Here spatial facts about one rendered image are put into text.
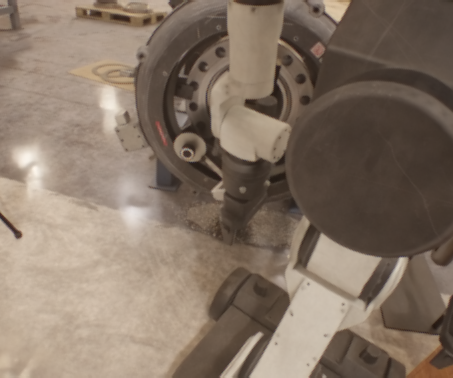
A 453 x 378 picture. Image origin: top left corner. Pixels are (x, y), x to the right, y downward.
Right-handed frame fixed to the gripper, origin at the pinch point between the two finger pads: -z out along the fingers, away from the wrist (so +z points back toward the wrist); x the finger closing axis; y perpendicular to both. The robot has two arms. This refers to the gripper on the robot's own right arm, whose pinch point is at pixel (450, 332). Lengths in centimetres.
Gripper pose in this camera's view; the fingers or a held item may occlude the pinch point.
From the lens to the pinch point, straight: 70.3
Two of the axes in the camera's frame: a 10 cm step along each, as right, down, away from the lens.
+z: 0.0, -6.9, -7.2
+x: 5.9, -5.8, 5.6
